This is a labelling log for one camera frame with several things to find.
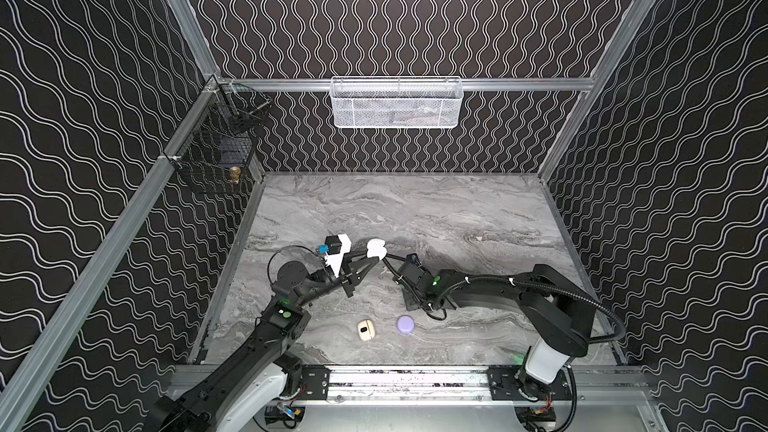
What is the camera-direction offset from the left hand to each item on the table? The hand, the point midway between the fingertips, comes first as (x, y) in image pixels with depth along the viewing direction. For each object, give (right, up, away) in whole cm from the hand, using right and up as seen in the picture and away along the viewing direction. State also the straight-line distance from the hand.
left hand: (381, 259), depth 68 cm
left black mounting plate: (-16, -32, +7) cm, 37 cm away
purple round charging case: (+7, -21, +16) cm, 27 cm away
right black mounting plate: (+32, -32, +6) cm, 45 cm away
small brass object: (-41, +21, +15) cm, 48 cm away
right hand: (+10, -15, +22) cm, 29 cm away
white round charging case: (-1, +2, +1) cm, 3 cm away
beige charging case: (-4, -22, +14) cm, 26 cm away
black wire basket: (-52, +29, +25) cm, 65 cm away
